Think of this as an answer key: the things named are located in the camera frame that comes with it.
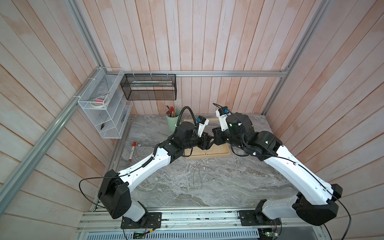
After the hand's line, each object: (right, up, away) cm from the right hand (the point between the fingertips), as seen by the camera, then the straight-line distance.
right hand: (211, 129), depth 67 cm
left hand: (+1, -5, +7) cm, 8 cm away
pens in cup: (-22, +11, +29) cm, 38 cm away
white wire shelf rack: (-52, +5, +11) cm, 54 cm away
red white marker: (-49, -11, +36) cm, 62 cm away
